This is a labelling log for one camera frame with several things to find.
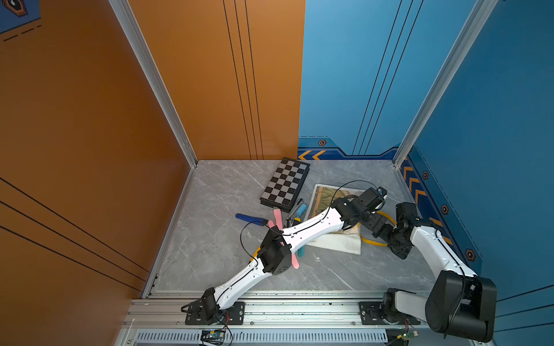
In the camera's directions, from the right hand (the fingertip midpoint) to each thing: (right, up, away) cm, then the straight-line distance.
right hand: (382, 240), depth 86 cm
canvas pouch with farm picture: (-14, 0, +1) cm, 14 cm away
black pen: (-32, +14, +16) cm, 39 cm away
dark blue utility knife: (-55, +6, +12) cm, 56 cm away
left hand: (-4, +12, -2) cm, 13 cm away
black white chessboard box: (-39, +21, +20) cm, 49 cm away
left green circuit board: (-64, -29, -14) cm, 71 cm away
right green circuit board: (0, -27, -16) cm, 31 cm away
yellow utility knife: (-48, +3, -24) cm, 54 cm away
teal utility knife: (-33, -4, 0) cm, 33 cm away
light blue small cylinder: (-31, +11, +14) cm, 36 cm away
